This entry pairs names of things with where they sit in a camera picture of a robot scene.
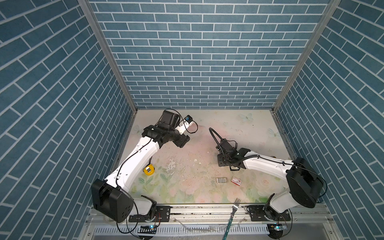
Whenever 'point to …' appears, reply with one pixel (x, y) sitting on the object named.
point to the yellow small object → (149, 169)
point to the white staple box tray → (221, 180)
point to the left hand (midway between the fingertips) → (184, 134)
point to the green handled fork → (235, 207)
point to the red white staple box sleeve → (236, 180)
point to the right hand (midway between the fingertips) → (218, 158)
